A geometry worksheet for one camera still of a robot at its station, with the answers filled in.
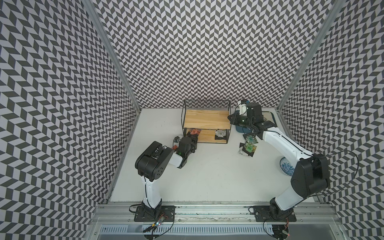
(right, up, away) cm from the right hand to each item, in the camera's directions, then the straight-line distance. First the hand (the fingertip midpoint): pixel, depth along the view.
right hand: (227, 119), depth 85 cm
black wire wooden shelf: (-11, +2, +9) cm, 14 cm away
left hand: (-17, -11, +12) cm, 23 cm away
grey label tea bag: (-2, -10, +16) cm, 19 cm away
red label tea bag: (-20, -9, +17) cm, 28 cm away
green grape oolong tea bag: (+18, -14, +13) cm, 26 cm away
